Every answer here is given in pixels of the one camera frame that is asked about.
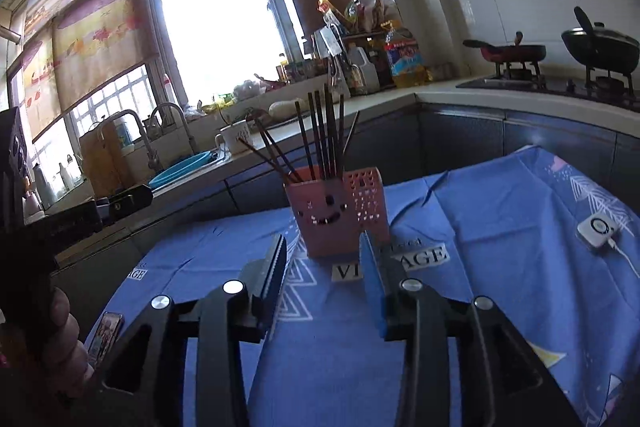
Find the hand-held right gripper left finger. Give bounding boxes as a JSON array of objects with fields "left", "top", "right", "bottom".
[{"left": 87, "top": 233, "right": 290, "bottom": 427}]

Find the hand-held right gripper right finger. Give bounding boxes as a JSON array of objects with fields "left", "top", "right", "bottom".
[{"left": 359, "top": 231, "right": 583, "bottom": 427}]

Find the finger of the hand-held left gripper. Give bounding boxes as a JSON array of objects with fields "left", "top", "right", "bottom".
[{"left": 25, "top": 184, "right": 154, "bottom": 258}]

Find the pink plastic utensil holder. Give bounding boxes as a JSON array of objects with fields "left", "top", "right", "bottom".
[{"left": 284, "top": 169, "right": 392, "bottom": 259}]

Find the bundle of wooden chopsticks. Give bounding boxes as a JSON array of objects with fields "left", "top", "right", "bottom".
[{"left": 236, "top": 84, "right": 362, "bottom": 186}]

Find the person's left hand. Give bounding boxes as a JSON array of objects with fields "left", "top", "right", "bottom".
[{"left": 24, "top": 286, "right": 96, "bottom": 408}]

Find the wooden cutting board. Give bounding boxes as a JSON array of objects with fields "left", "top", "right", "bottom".
[{"left": 79, "top": 119, "right": 137, "bottom": 200}]

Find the metal kitchen faucet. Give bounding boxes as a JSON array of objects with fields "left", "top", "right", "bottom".
[
  {"left": 95, "top": 109, "right": 162, "bottom": 175},
  {"left": 146, "top": 102, "right": 199, "bottom": 155}
]

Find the detergent bottle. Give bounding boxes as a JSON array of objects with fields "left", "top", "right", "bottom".
[{"left": 112, "top": 117, "right": 136, "bottom": 150}]

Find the white mug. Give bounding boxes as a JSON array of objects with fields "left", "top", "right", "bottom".
[{"left": 215, "top": 119, "right": 252, "bottom": 156}]

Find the blue printed tablecloth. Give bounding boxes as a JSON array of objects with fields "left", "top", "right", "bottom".
[{"left": 82, "top": 144, "right": 640, "bottom": 427}]

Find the smartphone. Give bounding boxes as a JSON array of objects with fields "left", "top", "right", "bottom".
[{"left": 87, "top": 311, "right": 124, "bottom": 369}]

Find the printed roller blind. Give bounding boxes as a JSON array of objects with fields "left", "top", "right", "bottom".
[{"left": 20, "top": 0, "right": 162, "bottom": 142}]

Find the pale oblong object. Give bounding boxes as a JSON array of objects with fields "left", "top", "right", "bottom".
[{"left": 268, "top": 100, "right": 302, "bottom": 118}]

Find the white plastic jug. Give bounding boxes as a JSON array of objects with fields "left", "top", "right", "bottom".
[{"left": 347, "top": 46, "right": 382, "bottom": 96}]

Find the row of seasoning jars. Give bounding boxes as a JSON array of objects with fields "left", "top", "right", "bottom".
[{"left": 276, "top": 59, "right": 321, "bottom": 84}]

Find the cooking oil bottle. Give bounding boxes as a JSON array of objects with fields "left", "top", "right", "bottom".
[{"left": 384, "top": 27, "right": 427, "bottom": 89}]

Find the small white device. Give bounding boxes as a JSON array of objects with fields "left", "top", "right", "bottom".
[{"left": 575, "top": 214, "right": 622, "bottom": 250}]

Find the kitchen knife rack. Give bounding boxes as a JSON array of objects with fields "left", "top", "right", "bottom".
[{"left": 302, "top": 27, "right": 351, "bottom": 100}]

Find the gas stove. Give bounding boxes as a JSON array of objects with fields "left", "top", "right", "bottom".
[{"left": 456, "top": 61, "right": 640, "bottom": 112}]

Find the red frying pan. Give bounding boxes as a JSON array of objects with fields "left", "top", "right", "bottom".
[{"left": 462, "top": 31, "right": 547, "bottom": 64}]

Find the brown cardboard sheet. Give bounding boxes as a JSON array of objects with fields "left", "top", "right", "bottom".
[{"left": 281, "top": 0, "right": 360, "bottom": 62}]

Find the stack of snack bags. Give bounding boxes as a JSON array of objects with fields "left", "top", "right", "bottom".
[{"left": 317, "top": 0, "right": 403, "bottom": 36}]

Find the black wok with lid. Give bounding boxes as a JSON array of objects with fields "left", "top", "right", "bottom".
[{"left": 561, "top": 6, "right": 640, "bottom": 72}]

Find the white cable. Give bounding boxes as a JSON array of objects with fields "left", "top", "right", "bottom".
[{"left": 607, "top": 239, "right": 640, "bottom": 269}]

